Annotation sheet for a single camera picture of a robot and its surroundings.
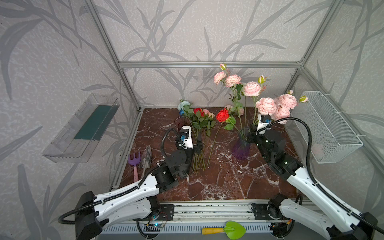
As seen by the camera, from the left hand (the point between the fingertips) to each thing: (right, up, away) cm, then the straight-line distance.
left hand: (196, 126), depth 66 cm
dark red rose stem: (0, -1, +39) cm, 39 cm away
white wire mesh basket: (+56, -4, -5) cm, 57 cm away
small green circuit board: (-19, -48, +4) cm, 51 cm away
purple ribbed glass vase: (+26, -15, +23) cm, 38 cm away
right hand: (+27, +3, +6) cm, 28 cm away
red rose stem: (+13, +4, +7) cm, 16 cm away
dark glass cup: (-10, +3, +23) cm, 25 cm away
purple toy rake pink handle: (-39, -23, +25) cm, 52 cm away
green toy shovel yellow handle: (+17, -48, +1) cm, 50 cm away
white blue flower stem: (-11, +11, +44) cm, 46 cm away
